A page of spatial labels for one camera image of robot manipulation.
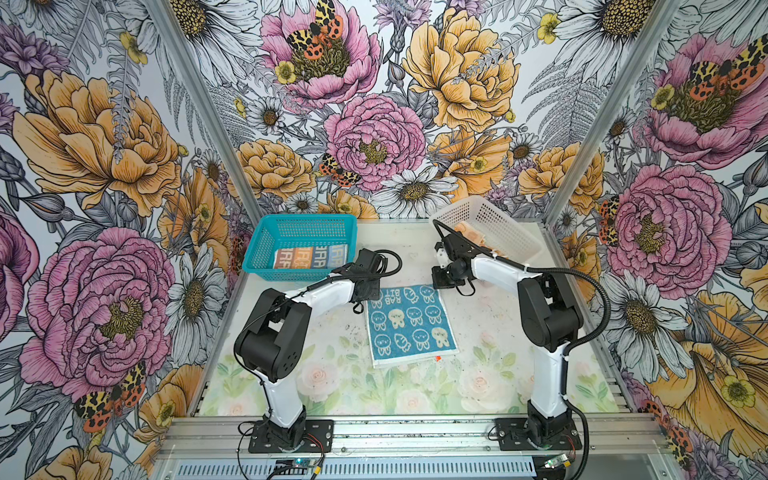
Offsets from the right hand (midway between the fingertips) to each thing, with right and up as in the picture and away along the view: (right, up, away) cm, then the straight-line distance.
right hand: (437, 289), depth 99 cm
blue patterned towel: (-9, -10, -5) cm, 15 cm away
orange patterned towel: (+17, +18, +17) cm, 30 cm away
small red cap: (-1, -18, -12) cm, 22 cm away
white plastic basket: (+26, +19, +14) cm, 35 cm away
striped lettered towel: (-40, +10, +10) cm, 43 cm away
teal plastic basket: (-58, +20, +13) cm, 62 cm away
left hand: (-23, -2, -3) cm, 23 cm away
